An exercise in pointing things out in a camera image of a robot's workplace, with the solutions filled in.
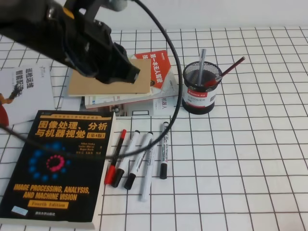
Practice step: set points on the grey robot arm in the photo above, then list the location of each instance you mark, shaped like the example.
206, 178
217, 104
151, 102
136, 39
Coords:
24, 21

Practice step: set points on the tan kraft notebook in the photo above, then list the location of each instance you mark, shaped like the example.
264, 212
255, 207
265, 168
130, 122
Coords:
85, 86

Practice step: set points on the black and white marker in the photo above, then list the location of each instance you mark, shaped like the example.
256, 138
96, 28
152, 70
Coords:
164, 157

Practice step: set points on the white brochure with robot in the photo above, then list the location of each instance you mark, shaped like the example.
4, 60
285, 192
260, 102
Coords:
23, 92

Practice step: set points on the black mesh pen holder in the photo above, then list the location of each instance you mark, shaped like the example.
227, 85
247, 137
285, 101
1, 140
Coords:
199, 100

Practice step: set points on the white marker with black cap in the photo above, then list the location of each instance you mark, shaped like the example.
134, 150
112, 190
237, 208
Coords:
138, 161

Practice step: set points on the white marker dark cap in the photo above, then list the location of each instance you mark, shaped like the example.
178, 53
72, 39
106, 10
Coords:
125, 160

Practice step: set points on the red pen in holder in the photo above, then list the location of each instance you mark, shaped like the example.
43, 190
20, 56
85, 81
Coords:
217, 79

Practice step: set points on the black image processing textbook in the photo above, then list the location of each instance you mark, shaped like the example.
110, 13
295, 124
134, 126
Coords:
58, 182

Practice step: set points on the clear grey gel pen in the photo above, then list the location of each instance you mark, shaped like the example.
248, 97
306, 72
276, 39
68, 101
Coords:
201, 66

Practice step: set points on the white paint marker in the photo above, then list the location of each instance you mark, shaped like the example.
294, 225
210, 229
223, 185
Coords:
148, 175

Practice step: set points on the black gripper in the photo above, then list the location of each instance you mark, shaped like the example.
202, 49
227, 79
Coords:
83, 43

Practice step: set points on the red and white book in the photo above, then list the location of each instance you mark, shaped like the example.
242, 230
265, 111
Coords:
163, 83

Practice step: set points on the white booklet under stack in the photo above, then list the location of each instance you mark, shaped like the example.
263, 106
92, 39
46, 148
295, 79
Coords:
155, 107

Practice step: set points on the red capped black pen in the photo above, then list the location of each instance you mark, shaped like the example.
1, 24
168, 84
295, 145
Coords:
111, 170

